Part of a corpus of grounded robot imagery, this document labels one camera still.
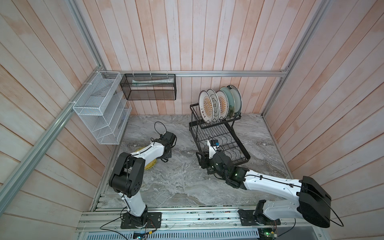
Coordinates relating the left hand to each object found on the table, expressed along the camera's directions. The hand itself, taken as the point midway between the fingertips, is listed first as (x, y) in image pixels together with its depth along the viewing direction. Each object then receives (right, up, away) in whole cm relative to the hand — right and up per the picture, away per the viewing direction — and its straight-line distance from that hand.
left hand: (162, 156), depth 94 cm
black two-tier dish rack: (+41, +16, +14) cm, 46 cm away
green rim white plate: (+45, +34, -12) cm, 57 cm away
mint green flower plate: (+41, +32, -10) cm, 53 cm away
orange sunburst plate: (+38, +31, -8) cm, 50 cm away
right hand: (+22, +5, -15) cm, 27 cm away
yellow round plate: (-7, -5, -2) cm, 9 cm away
